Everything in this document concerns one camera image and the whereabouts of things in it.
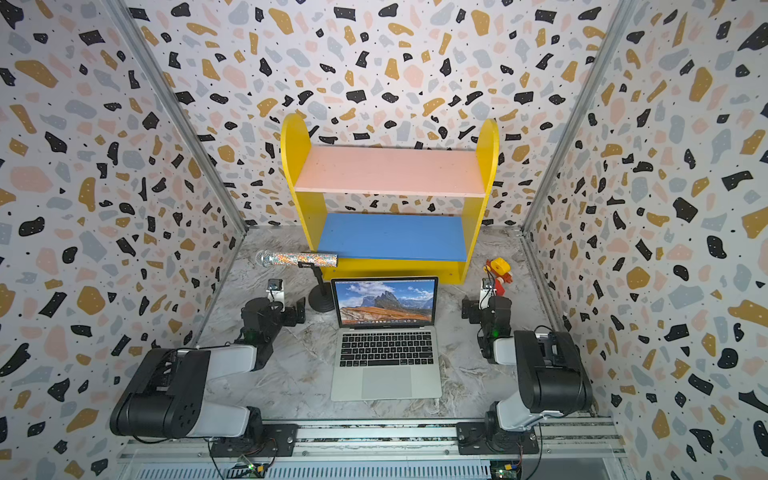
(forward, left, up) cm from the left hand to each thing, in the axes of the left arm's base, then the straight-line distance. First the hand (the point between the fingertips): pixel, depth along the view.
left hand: (290, 297), depth 92 cm
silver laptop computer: (-13, -30, -7) cm, 33 cm away
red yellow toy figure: (+12, -69, -3) cm, 70 cm away
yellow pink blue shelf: (+15, -31, +6) cm, 35 cm away
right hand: (+1, -61, -2) cm, 61 cm away
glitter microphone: (+3, +3, +14) cm, 15 cm away
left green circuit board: (-43, 0, -8) cm, 43 cm away
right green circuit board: (-44, -59, -9) cm, 74 cm away
